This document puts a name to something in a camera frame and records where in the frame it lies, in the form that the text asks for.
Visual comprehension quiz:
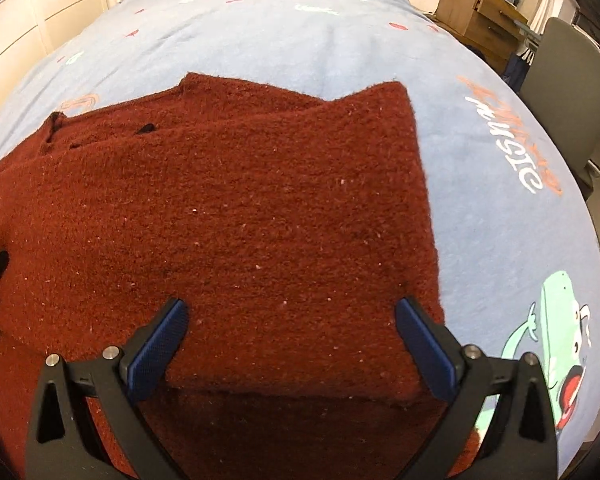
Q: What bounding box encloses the wooden bedside cabinet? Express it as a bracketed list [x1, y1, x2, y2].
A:
[432, 0, 527, 75]

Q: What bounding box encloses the blue cartoon print bedsheet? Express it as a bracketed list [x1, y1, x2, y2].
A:
[0, 0, 600, 468]

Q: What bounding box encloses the dark red knit sweater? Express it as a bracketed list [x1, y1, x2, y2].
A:
[0, 74, 443, 479]

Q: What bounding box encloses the grey office chair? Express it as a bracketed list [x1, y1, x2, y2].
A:
[519, 18, 600, 200]

